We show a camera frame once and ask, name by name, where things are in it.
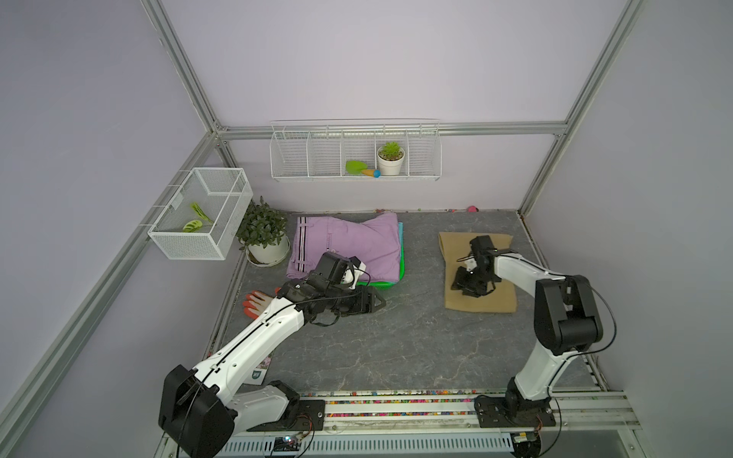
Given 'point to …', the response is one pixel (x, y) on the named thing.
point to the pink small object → (471, 209)
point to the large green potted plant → (261, 235)
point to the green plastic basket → (382, 285)
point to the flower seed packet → (258, 374)
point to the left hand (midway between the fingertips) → (376, 307)
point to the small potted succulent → (390, 157)
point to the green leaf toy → (196, 223)
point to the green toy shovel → (357, 167)
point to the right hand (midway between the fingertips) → (458, 286)
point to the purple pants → (374, 241)
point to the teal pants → (400, 234)
